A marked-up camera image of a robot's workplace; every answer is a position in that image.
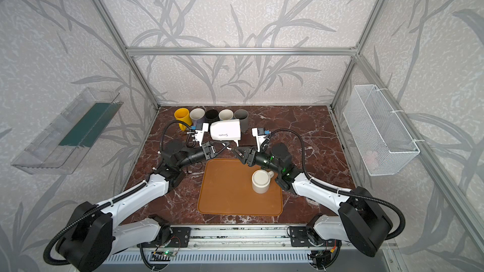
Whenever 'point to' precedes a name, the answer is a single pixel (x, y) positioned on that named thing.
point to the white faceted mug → (225, 130)
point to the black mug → (211, 114)
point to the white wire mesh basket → (386, 147)
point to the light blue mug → (225, 114)
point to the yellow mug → (183, 114)
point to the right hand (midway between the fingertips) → (235, 144)
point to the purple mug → (196, 115)
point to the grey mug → (243, 116)
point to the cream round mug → (261, 181)
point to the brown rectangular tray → (226, 189)
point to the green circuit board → (167, 253)
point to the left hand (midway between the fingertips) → (230, 141)
